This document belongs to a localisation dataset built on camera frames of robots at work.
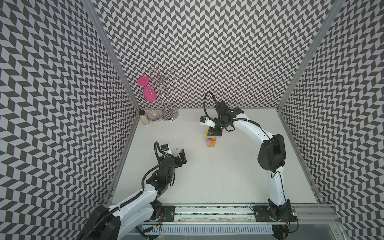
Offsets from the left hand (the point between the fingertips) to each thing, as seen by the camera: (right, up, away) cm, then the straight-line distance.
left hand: (177, 151), depth 85 cm
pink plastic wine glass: (-24, +39, +23) cm, 51 cm away
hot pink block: (+19, +4, +11) cm, 22 cm away
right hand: (+20, +10, +6) cm, 23 cm away
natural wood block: (+19, +2, +11) cm, 22 cm away
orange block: (+22, +4, +11) cm, 24 cm away
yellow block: (+17, +11, +2) cm, 20 cm away
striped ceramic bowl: (-21, +22, +27) cm, 41 cm away
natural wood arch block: (+22, +7, +9) cm, 25 cm away
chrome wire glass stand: (-12, +46, +20) cm, 52 cm away
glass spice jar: (-27, +19, +20) cm, 39 cm away
